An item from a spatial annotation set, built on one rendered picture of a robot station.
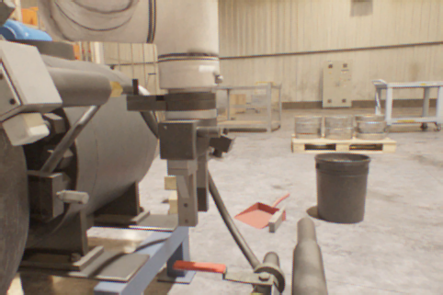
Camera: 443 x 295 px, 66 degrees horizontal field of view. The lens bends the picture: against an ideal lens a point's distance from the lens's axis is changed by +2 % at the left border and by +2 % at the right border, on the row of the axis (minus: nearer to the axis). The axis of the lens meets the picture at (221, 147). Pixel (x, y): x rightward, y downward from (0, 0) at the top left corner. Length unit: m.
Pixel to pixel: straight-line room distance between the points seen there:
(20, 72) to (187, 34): 0.27
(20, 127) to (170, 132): 0.25
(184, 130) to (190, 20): 0.14
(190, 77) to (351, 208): 1.70
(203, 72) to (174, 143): 0.10
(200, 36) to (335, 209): 1.70
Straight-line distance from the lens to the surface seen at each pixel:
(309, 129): 4.55
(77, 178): 0.97
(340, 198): 2.02
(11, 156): 0.67
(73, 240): 1.12
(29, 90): 0.59
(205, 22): 0.46
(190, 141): 0.43
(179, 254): 1.44
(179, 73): 0.45
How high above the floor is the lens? 0.74
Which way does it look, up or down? 9 degrees down
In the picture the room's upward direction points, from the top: 2 degrees counter-clockwise
